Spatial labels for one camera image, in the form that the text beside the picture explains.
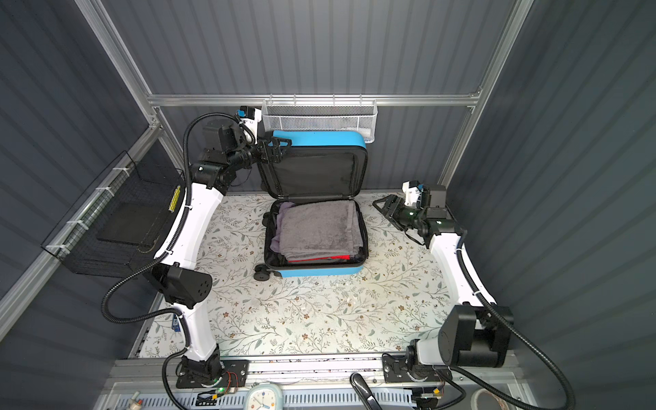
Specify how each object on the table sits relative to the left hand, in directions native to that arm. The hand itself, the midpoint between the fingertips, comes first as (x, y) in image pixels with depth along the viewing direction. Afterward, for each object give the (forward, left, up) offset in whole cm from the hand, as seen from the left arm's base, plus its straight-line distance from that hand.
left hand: (280, 139), depth 74 cm
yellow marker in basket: (-5, +37, -18) cm, 42 cm away
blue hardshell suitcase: (+5, -12, -14) cm, 19 cm away
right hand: (-14, -30, -17) cm, 37 cm away
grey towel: (-12, -9, -29) cm, 33 cm away
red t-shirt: (-18, -17, -37) cm, 45 cm away
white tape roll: (-63, -58, -42) cm, 95 cm away
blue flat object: (-38, +37, -42) cm, 67 cm away
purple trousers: (-14, +6, -35) cm, 38 cm away
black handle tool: (-59, -21, -39) cm, 74 cm away
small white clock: (-58, +6, -42) cm, 72 cm away
